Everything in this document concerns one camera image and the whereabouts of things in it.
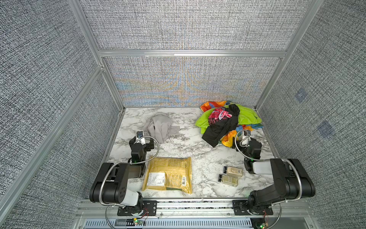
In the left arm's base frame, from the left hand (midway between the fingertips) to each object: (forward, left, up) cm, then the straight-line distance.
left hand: (140, 136), depth 90 cm
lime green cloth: (+14, -74, 0) cm, 75 cm away
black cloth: (+1, -47, -2) cm, 47 cm away
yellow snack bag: (-24, -20, -3) cm, 31 cm away
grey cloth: (+7, -12, +1) cm, 14 cm away
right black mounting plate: (-41, -54, -7) cm, 68 cm away
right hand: (-2, -65, -2) cm, 65 cm away
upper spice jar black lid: (-23, -56, -6) cm, 60 cm away
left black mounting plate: (-38, -7, -10) cm, 40 cm away
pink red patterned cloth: (+13, -52, +5) cm, 54 cm away
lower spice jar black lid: (-28, -52, -6) cm, 59 cm away
